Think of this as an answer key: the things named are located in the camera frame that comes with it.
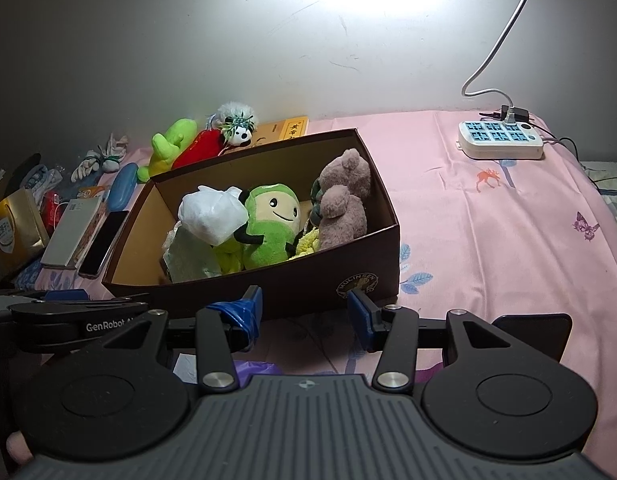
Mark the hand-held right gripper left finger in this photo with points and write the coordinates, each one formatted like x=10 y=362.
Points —
x=246 y=310

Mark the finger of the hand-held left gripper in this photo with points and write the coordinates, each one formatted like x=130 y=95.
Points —
x=63 y=295
x=63 y=327

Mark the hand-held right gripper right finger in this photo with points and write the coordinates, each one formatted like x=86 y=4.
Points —
x=361 y=317

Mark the lime fluffy cloth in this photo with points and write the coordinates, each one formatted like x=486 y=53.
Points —
x=228 y=257

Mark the brown cardboard box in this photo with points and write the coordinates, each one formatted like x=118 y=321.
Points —
x=313 y=280

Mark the mint green plush pouch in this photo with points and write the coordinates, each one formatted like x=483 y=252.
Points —
x=193 y=260

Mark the yellow towel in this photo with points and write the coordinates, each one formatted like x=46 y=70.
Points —
x=307 y=245

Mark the green smiling plush toy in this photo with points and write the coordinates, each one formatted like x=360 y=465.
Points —
x=268 y=220

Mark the white knotted cloth bundle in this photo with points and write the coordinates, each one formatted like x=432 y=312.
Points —
x=208 y=215

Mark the white mesh cloth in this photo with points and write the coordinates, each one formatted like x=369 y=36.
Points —
x=171 y=237

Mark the pink-brown plush bear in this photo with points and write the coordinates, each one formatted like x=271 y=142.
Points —
x=343 y=200

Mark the teal patterned knotted cloth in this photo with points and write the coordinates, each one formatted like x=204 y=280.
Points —
x=316 y=200

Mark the blue patterned packet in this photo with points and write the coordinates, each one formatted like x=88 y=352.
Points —
x=28 y=275

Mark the purple tissue pack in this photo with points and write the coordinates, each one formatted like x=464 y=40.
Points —
x=253 y=367

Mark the white book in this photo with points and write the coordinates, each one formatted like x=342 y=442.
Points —
x=68 y=232

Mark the black smartphone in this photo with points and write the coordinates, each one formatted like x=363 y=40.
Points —
x=103 y=245

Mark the gold paper bag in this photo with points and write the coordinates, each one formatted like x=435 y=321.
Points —
x=13 y=235

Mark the red mesh pouch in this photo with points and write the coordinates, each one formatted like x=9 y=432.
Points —
x=51 y=210

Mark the orange packet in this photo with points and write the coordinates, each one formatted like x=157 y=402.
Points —
x=93 y=192

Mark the blue and white packet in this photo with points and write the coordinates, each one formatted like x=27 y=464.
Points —
x=38 y=180

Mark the blue glasses case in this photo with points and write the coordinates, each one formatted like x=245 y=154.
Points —
x=122 y=190

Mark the pink printed bedsheet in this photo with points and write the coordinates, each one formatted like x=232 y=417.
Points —
x=463 y=235

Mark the black curved object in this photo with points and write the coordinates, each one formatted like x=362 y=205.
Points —
x=23 y=167

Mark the red plush toy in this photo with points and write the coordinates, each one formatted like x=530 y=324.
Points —
x=198 y=147

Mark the black folding phone stand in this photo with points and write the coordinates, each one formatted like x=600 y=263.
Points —
x=538 y=330

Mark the yellow book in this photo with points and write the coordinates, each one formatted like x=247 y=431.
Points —
x=283 y=132

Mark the lime green plush toy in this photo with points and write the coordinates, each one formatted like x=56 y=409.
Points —
x=168 y=142

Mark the white fluffy panda toy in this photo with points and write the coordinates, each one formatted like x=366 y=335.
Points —
x=233 y=115

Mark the white power strip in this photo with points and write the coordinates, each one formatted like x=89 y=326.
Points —
x=498 y=147

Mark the black charger plug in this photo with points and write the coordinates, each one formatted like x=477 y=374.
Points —
x=518 y=112

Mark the pale checked blanket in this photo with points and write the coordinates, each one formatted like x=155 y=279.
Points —
x=613 y=200

